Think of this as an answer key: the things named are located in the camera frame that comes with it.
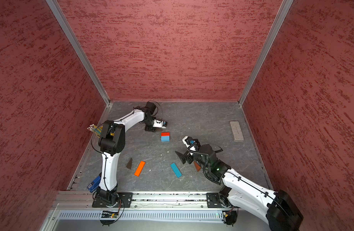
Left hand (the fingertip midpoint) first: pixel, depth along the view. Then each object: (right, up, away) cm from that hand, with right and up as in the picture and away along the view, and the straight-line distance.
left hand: (152, 127), depth 102 cm
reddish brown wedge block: (+31, -23, -17) cm, 42 cm away
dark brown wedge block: (-11, -21, -15) cm, 28 cm away
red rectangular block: (+9, -4, -2) cm, 10 cm away
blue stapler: (-26, -29, -26) cm, 47 cm away
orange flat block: (-5, -23, -16) cm, 29 cm away
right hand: (+21, -9, -24) cm, 33 cm away
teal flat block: (+18, -24, -17) cm, 35 cm away
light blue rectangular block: (+10, -7, -6) cm, 13 cm away
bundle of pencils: (-31, 0, -17) cm, 35 cm away
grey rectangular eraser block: (+61, -3, -2) cm, 61 cm away
